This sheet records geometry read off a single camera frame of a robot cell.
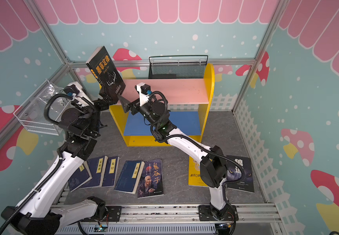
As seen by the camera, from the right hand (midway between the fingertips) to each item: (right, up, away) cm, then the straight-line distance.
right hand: (126, 91), depth 63 cm
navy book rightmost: (-6, -46, +22) cm, 51 cm away
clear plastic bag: (-41, -4, +13) cm, 43 cm away
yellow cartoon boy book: (+33, -44, +23) cm, 60 cm away
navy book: (-18, -43, +26) cm, 53 cm away
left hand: (-11, 0, -3) cm, 11 cm away
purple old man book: (+8, -47, +20) cm, 52 cm away
